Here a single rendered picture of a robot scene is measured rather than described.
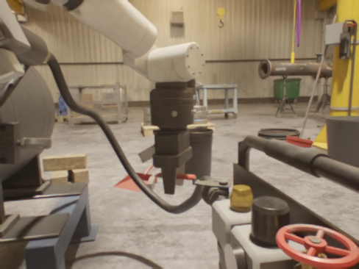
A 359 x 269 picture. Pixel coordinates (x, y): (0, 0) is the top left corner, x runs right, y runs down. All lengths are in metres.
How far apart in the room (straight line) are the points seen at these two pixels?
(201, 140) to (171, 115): 1.53
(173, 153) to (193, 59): 0.18
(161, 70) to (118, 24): 0.13
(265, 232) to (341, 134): 2.21
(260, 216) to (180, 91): 0.27
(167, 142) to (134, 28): 0.21
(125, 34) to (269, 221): 0.34
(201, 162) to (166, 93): 1.59
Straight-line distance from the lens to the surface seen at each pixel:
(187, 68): 0.50
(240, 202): 0.46
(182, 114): 0.51
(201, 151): 2.06
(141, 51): 0.48
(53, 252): 0.90
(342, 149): 2.58
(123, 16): 0.45
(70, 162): 2.25
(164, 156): 0.51
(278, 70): 7.23
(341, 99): 3.52
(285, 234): 0.32
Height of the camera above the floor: 0.65
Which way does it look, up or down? 8 degrees down
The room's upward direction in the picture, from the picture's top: 2 degrees counter-clockwise
